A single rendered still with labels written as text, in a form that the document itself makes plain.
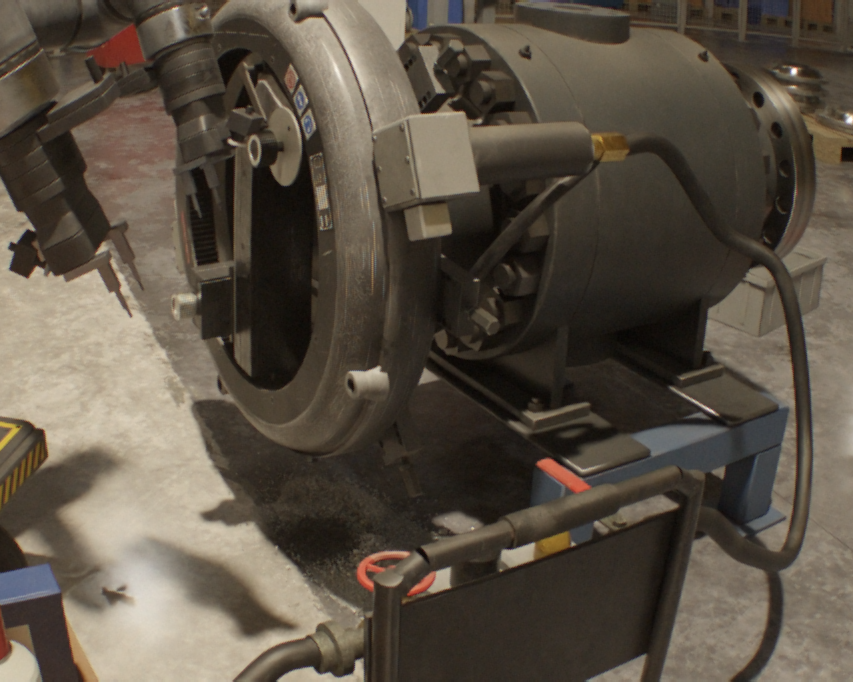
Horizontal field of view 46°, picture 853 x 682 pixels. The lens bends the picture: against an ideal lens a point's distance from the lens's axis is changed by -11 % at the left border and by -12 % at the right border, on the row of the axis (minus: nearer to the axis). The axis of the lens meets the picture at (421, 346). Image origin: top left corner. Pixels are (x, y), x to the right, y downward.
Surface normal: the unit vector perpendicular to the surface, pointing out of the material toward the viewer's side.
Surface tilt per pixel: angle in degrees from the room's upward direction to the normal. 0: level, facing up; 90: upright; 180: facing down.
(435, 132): 68
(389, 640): 90
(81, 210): 63
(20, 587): 7
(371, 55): 42
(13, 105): 84
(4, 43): 77
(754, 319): 90
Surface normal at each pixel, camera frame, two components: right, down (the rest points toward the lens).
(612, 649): 0.52, 0.35
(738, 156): 0.50, 0.02
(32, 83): 0.79, -0.01
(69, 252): 0.01, 0.49
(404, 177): -0.85, 0.18
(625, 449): 0.04, -0.92
